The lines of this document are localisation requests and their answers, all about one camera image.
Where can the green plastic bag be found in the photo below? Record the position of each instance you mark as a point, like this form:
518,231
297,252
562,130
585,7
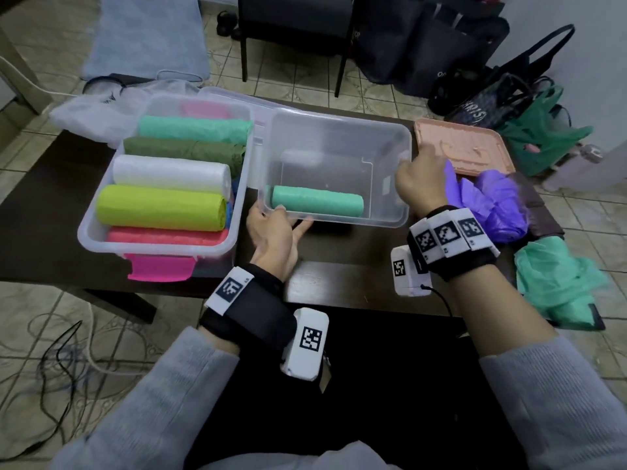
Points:
539,132

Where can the person's right hand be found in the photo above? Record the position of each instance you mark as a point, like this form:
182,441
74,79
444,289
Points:
423,183

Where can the blue plastic bag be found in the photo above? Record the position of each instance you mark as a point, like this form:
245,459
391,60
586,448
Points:
230,210

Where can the blue-grey floor mat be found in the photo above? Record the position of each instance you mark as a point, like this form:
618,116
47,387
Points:
147,34

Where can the person's right forearm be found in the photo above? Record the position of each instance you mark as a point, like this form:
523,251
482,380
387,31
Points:
529,357

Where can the black left wristband with markers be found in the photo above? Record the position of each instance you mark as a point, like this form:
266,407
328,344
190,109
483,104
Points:
254,308

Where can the translucent zipper bag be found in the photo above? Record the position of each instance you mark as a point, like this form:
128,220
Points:
88,117

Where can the white bag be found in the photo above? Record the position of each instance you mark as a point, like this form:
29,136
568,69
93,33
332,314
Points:
171,173

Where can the person's black trousers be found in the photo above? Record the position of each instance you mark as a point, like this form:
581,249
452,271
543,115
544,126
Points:
392,386

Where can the olive green bag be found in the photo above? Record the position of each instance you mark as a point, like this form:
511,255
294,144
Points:
186,149

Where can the small clear plastic bin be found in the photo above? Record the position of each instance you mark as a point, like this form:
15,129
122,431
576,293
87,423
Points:
338,141

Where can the pair of black shoes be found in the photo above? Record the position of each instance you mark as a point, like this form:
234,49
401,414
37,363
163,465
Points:
228,24

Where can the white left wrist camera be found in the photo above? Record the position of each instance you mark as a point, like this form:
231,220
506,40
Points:
306,352

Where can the red plastic bag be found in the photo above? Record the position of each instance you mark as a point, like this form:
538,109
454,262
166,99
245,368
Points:
166,237

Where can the black wristband with markers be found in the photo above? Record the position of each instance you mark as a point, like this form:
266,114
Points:
254,308
460,261

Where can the pale pink bottle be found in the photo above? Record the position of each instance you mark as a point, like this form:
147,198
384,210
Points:
573,171

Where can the black right wristband with markers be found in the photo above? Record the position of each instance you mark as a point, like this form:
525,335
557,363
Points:
460,261

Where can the person's left forearm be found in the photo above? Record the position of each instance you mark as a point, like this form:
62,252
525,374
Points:
161,406

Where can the yellow-green bag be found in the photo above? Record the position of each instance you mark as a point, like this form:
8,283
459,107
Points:
161,207

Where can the brown bag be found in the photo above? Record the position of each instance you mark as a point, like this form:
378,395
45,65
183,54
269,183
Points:
539,210

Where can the person's left hand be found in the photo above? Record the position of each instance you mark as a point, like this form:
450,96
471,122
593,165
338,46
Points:
272,239

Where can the purple bag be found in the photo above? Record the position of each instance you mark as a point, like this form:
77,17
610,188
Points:
453,185
495,205

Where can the black chair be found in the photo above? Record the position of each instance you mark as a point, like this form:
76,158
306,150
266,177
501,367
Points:
294,19

